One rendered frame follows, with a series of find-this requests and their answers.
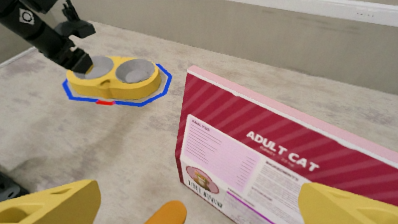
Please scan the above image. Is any grey steel bowl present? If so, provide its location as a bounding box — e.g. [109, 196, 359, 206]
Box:
[114, 58, 155, 84]
[72, 56, 114, 80]

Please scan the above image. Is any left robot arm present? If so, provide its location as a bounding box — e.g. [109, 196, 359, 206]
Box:
[0, 0, 96, 202]

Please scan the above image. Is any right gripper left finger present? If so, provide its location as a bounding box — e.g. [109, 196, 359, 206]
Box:
[0, 180, 101, 224]

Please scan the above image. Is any blue tape outline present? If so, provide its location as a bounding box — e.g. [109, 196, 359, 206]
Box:
[62, 63, 172, 107]

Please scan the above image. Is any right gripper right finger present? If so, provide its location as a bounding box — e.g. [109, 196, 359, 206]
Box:
[298, 183, 398, 224]

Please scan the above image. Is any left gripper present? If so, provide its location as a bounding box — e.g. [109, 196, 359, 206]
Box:
[22, 20, 94, 75]

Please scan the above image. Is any pink and red cat food pouch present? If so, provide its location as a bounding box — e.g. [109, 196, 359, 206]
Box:
[175, 65, 398, 224]

